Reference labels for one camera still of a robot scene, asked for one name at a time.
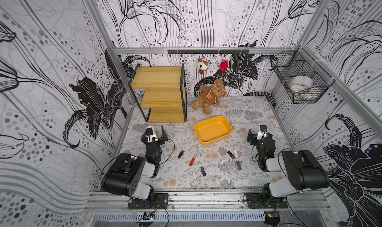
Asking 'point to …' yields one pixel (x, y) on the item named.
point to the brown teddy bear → (210, 95)
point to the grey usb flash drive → (239, 166)
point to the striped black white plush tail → (268, 95)
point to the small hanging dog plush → (202, 65)
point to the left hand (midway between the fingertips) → (156, 129)
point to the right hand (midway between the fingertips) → (259, 128)
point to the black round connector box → (272, 218)
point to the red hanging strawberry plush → (224, 65)
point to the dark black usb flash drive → (231, 154)
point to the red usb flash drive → (192, 161)
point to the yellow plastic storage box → (212, 130)
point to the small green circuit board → (148, 216)
